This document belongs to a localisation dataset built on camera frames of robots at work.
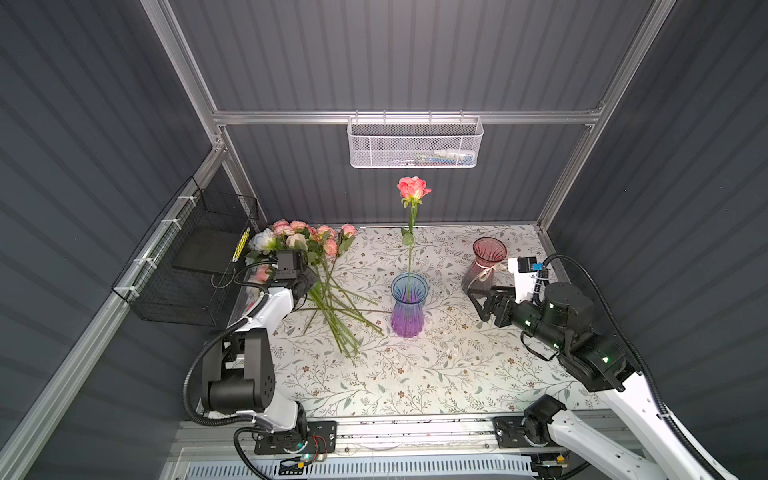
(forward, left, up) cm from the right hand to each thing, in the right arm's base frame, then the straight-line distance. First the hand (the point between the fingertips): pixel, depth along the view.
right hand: (483, 293), depth 66 cm
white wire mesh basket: (+79, +12, -9) cm, 81 cm away
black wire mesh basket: (+7, +71, +1) cm, 71 cm away
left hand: (+18, +48, -18) cm, 55 cm away
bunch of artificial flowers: (+14, +40, -28) cm, 51 cm away
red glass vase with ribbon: (+23, -9, -14) cm, 28 cm away
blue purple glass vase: (+9, +16, -13) cm, 23 cm away
